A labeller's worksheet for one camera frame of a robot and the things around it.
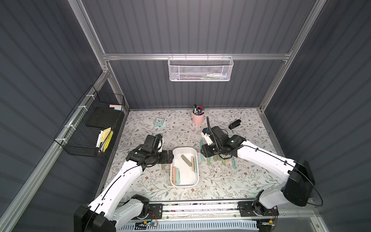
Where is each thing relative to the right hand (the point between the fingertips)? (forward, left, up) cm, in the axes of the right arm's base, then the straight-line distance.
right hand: (205, 150), depth 80 cm
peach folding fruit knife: (-10, +18, -13) cm, 24 cm away
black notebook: (+9, +54, +17) cm, 57 cm away
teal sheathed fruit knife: (-5, +5, -9) cm, 12 cm away
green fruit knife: (+1, -3, -14) cm, 15 cm away
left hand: (-4, +22, 0) cm, 22 cm away
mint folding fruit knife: (-10, +16, -14) cm, 23 cm away
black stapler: (+28, -25, -12) cm, 39 cm away
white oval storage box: (-7, +12, -14) cm, 20 cm away
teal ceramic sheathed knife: (-1, -19, -15) cm, 24 cm away
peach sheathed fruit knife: (-2, +7, -12) cm, 14 cm away
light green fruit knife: (0, -13, -15) cm, 20 cm away
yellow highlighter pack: (-4, +48, +14) cm, 50 cm away
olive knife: (-4, +25, -14) cm, 29 cm away
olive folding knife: (0, +11, -14) cm, 18 cm away
